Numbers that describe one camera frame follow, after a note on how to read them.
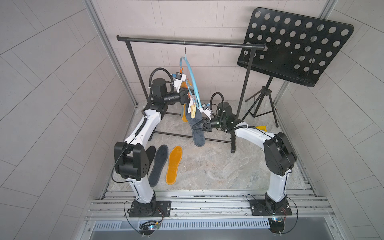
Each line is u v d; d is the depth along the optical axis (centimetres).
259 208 71
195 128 75
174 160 87
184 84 67
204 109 74
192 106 63
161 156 89
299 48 65
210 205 73
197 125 75
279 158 49
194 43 59
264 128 101
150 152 89
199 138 77
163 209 71
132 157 45
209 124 71
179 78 66
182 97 66
